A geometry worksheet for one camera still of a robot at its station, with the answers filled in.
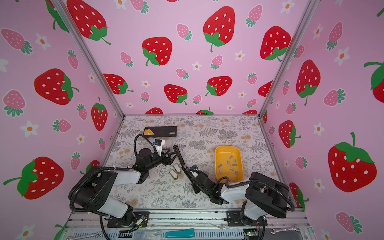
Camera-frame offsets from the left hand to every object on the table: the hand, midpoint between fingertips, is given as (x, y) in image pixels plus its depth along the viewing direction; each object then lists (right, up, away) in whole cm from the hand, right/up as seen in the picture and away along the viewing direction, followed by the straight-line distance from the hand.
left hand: (174, 151), depth 87 cm
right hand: (+10, -16, -2) cm, 19 cm away
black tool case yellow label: (-12, +11, +23) cm, 29 cm away
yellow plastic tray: (+35, -9, +7) cm, 36 cm away
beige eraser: (0, -14, -1) cm, 14 cm away
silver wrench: (+52, -36, -16) cm, 66 cm away
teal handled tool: (+9, -37, -18) cm, 42 cm away
